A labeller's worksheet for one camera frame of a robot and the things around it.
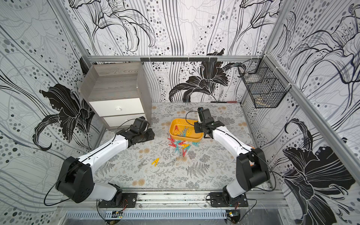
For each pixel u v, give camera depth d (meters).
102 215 0.70
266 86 0.88
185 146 0.93
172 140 0.96
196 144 0.95
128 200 0.73
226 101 1.23
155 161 0.86
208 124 0.64
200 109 0.78
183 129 1.02
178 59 0.91
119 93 0.88
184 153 0.90
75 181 0.41
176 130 1.01
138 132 0.66
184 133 0.98
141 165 0.85
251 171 0.43
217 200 0.72
